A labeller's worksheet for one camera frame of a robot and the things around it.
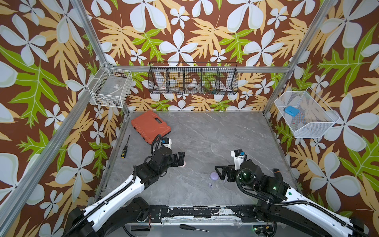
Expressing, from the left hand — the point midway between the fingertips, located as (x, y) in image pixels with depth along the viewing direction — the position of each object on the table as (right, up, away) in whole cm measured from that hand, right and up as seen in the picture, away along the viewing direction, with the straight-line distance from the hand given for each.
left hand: (178, 152), depth 79 cm
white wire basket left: (-41, +38, +7) cm, 56 cm away
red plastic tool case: (-23, +15, +27) cm, 38 cm away
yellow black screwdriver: (-37, -2, +17) cm, 41 cm away
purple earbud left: (+18, -20, +5) cm, 27 cm away
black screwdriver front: (+7, -35, -8) cm, 37 cm away
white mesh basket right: (+71, +21, +3) cm, 75 cm away
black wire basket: (+11, +46, +18) cm, 51 cm away
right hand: (+21, -7, -5) cm, 23 cm away
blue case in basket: (+67, +23, +7) cm, 71 cm away
